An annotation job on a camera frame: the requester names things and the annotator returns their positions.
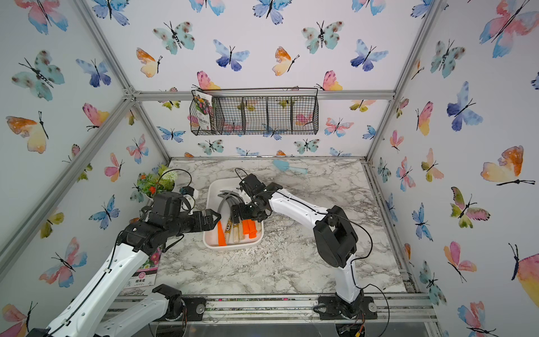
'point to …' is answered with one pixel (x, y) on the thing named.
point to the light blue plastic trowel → (283, 166)
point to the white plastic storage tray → (210, 239)
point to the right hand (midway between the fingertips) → (242, 216)
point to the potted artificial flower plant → (159, 180)
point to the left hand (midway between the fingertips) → (212, 215)
